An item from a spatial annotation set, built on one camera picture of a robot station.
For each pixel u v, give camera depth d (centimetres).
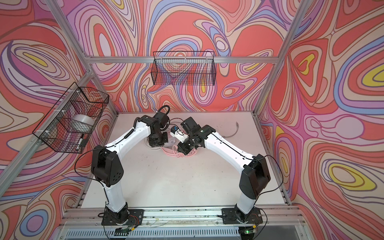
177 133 70
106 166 47
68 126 74
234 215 73
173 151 80
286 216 75
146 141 75
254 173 43
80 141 72
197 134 58
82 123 70
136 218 72
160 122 70
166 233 77
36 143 60
